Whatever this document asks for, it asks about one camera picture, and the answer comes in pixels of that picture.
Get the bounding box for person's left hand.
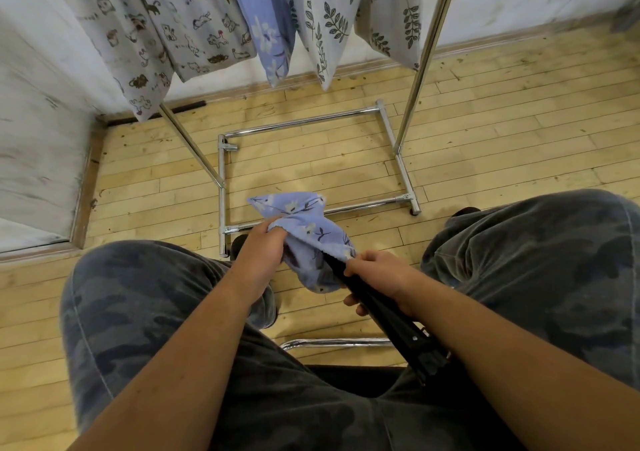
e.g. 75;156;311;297
227;215;290;308

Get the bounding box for person's right hand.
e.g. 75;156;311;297
343;250;427;320

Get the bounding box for blue floral bag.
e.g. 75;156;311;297
247;191;357;294

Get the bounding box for chrome clothes rack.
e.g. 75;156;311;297
157;0;463;259

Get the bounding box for person's right forearm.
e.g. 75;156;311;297
409;274;640;451

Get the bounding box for person's left forearm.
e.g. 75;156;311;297
67;284;256;451

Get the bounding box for black chair seat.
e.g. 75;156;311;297
305;364;409;399

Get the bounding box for black baseboard strip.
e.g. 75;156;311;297
105;100;209;127

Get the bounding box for grey metal furniture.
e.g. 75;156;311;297
609;3;640;34

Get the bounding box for chrome chair frame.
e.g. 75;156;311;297
279;337;396;352

